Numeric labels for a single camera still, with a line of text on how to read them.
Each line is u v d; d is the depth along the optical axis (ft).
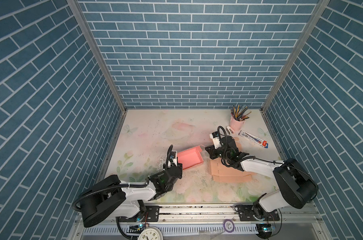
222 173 2.86
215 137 2.61
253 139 3.35
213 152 2.59
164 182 2.11
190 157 3.00
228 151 2.29
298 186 1.46
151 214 2.44
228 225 2.32
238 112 3.43
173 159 2.35
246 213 2.42
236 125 3.45
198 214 2.47
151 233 2.15
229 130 3.45
